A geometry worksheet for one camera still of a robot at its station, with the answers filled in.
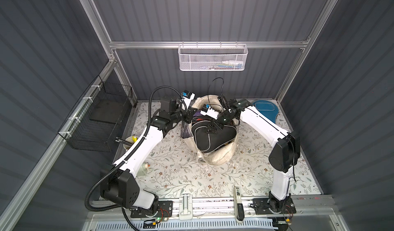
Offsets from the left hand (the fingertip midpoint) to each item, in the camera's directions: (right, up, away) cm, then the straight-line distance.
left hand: (198, 110), depth 76 cm
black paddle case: (+4, -17, +7) cm, 19 cm away
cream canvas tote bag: (+10, -24, 0) cm, 26 cm away
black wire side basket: (-48, -5, -2) cm, 49 cm away
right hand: (+7, -8, +7) cm, 12 cm away
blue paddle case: (+50, +2, +34) cm, 61 cm away
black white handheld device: (+19, -46, -4) cm, 50 cm away
